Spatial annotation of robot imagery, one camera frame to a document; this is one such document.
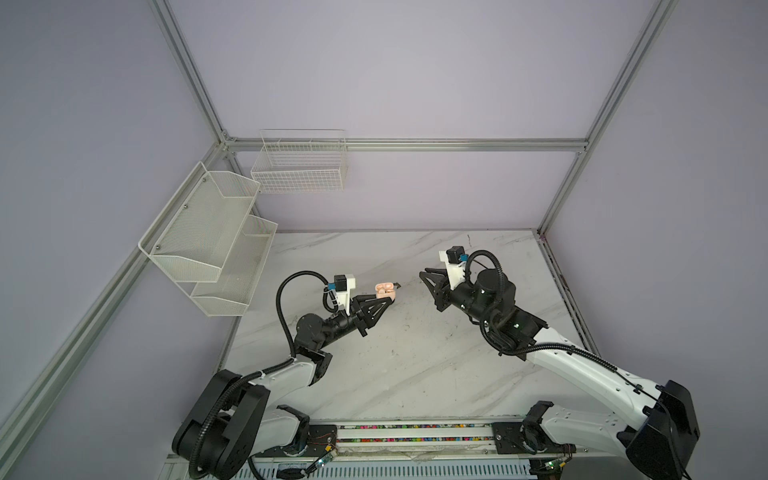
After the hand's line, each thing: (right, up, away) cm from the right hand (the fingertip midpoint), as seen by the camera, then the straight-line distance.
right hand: (418, 276), depth 71 cm
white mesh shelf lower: (-55, -6, +18) cm, 58 cm away
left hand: (-7, -6, +2) cm, 10 cm away
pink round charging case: (-8, -3, 0) cm, 9 cm away
